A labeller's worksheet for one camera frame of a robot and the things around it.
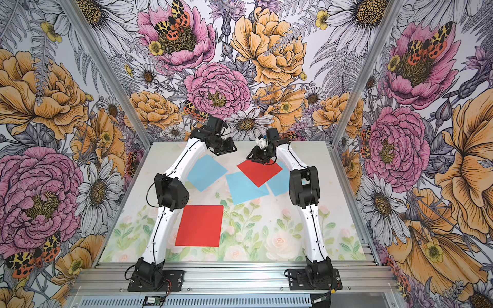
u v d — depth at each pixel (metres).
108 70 0.88
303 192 0.64
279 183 1.03
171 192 0.64
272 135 0.90
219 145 0.85
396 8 0.71
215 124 0.81
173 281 0.75
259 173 1.06
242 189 1.01
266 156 0.92
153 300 0.70
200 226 0.92
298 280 0.73
